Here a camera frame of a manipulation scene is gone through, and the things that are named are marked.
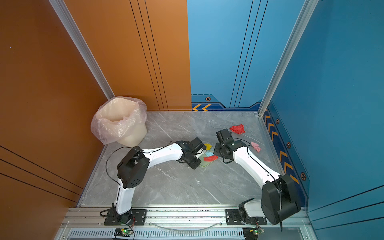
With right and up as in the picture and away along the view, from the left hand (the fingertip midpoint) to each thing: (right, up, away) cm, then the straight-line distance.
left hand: (197, 163), depth 91 cm
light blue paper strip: (+7, +5, +4) cm, 10 cm away
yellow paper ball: (+7, +10, +5) cm, 13 cm away
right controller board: (+26, -28, -21) cm, 43 cm away
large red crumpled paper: (+30, +21, +17) cm, 40 cm away
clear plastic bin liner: (-54, +21, -12) cm, 59 cm away
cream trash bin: (-40, +26, -11) cm, 49 cm away
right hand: (+11, +8, -5) cm, 15 cm away
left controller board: (-34, -28, -21) cm, 49 cm away
